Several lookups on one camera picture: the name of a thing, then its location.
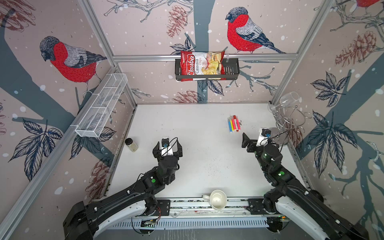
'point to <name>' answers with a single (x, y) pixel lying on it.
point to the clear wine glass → (286, 99)
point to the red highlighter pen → (238, 124)
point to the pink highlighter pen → (233, 124)
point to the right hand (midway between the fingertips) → (250, 136)
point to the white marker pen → (236, 123)
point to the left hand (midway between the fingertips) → (168, 143)
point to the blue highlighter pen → (229, 125)
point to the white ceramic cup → (218, 199)
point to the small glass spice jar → (131, 144)
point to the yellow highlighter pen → (231, 123)
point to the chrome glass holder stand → (289, 119)
